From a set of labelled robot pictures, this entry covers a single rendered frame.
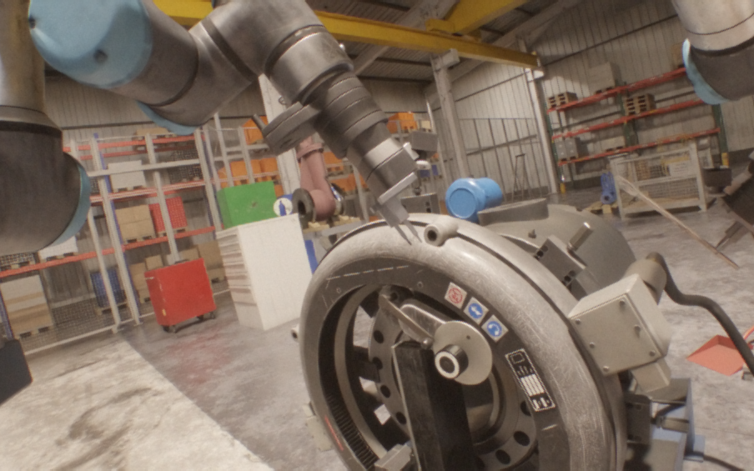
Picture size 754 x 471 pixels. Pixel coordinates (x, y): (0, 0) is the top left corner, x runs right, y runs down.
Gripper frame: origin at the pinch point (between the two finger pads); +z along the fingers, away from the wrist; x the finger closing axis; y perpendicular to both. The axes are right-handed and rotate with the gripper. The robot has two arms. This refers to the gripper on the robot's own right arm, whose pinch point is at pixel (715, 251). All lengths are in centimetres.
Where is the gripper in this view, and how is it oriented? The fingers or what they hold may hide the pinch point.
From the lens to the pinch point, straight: 73.0
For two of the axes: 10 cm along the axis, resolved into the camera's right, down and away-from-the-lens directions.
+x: -4.4, 3.7, -8.2
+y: -7.9, -5.9, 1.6
